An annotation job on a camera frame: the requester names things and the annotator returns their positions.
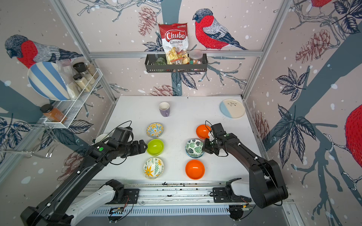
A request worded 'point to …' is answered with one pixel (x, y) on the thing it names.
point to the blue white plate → (232, 108)
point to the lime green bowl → (155, 147)
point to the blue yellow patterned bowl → (154, 130)
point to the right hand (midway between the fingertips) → (202, 147)
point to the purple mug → (164, 108)
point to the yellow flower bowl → (153, 168)
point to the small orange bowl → (202, 131)
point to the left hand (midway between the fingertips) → (143, 144)
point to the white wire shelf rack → (67, 110)
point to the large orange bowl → (194, 169)
